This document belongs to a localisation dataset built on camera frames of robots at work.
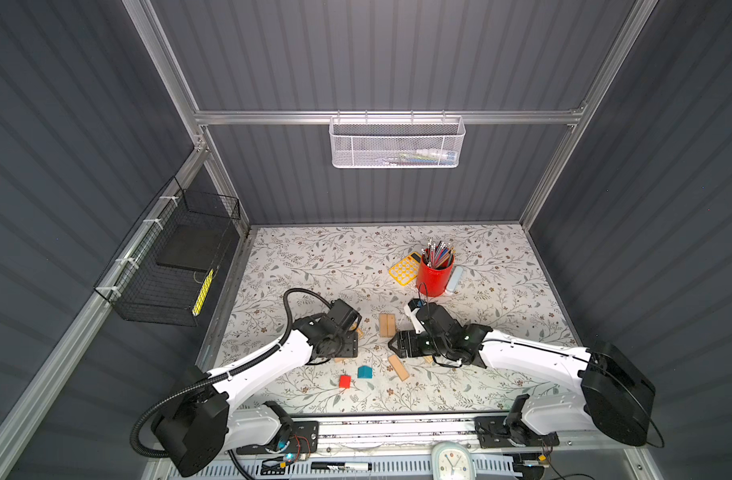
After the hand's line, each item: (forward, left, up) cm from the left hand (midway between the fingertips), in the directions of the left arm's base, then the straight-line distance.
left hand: (347, 346), depth 83 cm
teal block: (-6, -5, -5) cm, 9 cm away
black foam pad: (+20, +39, +23) cm, 49 cm away
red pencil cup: (+21, -29, -1) cm, 36 cm away
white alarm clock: (-28, -24, -2) cm, 37 cm away
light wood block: (-2, +2, -6) cm, 6 cm away
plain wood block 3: (-5, -14, -5) cm, 16 cm away
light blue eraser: (+23, -37, -2) cm, 44 cm away
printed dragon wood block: (+6, -4, -5) cm, 9 cm away
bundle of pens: (+26, -30, +7) cm, 40 cm away
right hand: (-2, -15, +2) cm, 15 cm away
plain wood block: (+8, -12, -5) cm, 15 cm away
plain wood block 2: (+8, -14, -5) cm, 17 cm away
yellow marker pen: (+6, +32, +22) cm, 39 cm away
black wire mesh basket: (+13, +44, +22) cm, 51 cm away
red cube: (-8, +1, -6) cm, 10 cm away
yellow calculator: (+28, -21, -3) cm, 35 cm away
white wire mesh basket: (+81, -22, +17) cm, 85 cm away
